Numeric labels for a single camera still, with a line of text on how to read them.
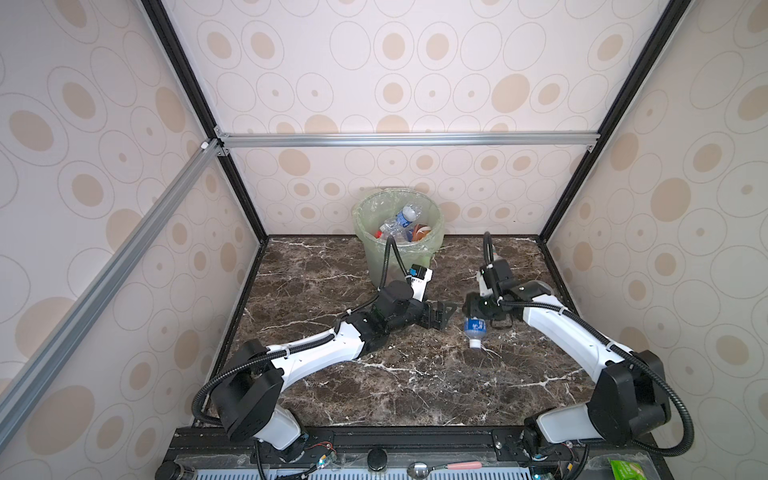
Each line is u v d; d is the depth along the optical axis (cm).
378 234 102
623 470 69
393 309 60
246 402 42
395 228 96
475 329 80
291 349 47
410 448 75
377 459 64
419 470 72
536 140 92
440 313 68
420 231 95
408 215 98
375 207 95
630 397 42
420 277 69
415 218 97
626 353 44
